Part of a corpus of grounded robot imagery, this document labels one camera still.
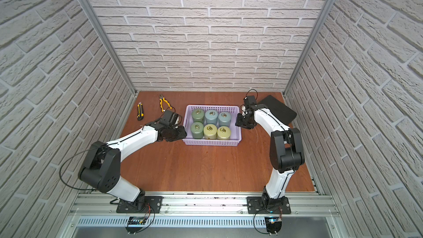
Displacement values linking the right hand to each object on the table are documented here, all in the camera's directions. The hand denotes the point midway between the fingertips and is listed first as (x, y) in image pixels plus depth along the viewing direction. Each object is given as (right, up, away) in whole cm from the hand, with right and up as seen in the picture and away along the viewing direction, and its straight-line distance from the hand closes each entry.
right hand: (241, 124), depth 94 cm
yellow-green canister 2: (-10, -5, -5) cm, 12 cm away
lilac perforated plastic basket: (-3, -9, +2) cm, 9 cm away
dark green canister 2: (-25, -3, -4) cm, 26 cm away
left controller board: (-51, -43, -22) cm, 70 cm away
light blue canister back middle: (-17, +4, +1) cm, 18 cm away
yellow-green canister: (-18, -4, -5) cm, 19 cm away
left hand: (-32, -4, -4) cm, 32 cm away
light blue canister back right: (-10, +3, +1) cm, 10 cm away
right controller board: (+11, -41, -25) cm, 49 cm away
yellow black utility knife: (-65, +7, +13) cm, 67 cm away
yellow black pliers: (-54, +14, +19) cm, 59 cm away
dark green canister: (-26, +5, +3) cm, 26 cm away
